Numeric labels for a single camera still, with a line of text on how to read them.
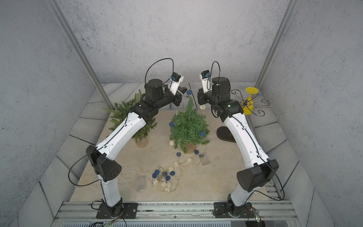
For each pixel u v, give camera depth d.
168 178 0.83
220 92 0.52
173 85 0.61
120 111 0.73
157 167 0.89
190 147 0.93
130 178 0.85
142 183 0.83
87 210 0.75
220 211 0.72
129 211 0.73
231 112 0.49
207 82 0.59
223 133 1.06
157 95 0.57
